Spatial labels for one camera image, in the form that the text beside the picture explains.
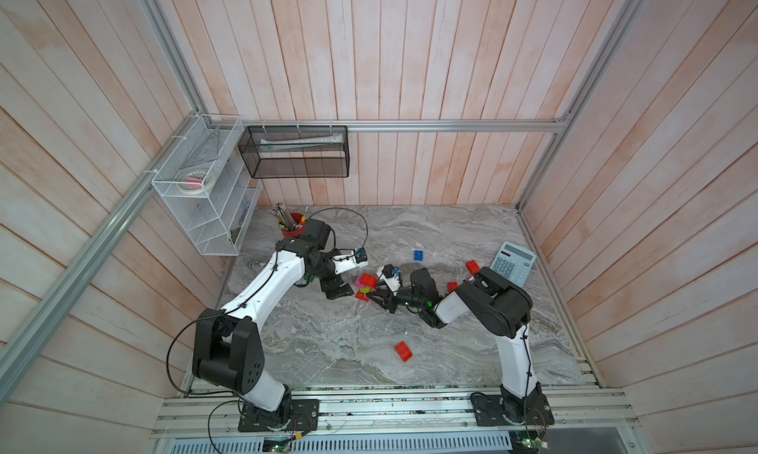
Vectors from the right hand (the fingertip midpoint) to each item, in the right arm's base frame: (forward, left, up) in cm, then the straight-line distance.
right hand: (370, 289), depth 94 cm
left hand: (-3, +8, +10) cm, 13 cm away
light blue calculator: (+13, -51, -1) cm, 52 cm away
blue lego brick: (+15, -17, -2) cm, 23 cm away
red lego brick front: (-19, -10, -3) cm, 21 cm away
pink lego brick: (-1, +3, +5) cm, 6 cm away
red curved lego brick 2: (-1, 0, +7) cm, 7 cm away
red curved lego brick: (+11, -36, -3) cm, 38 cm away
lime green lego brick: (-2, +1, +3) cm, 4 cm away
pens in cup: (+20, +29, +12) cm, 37 cm away
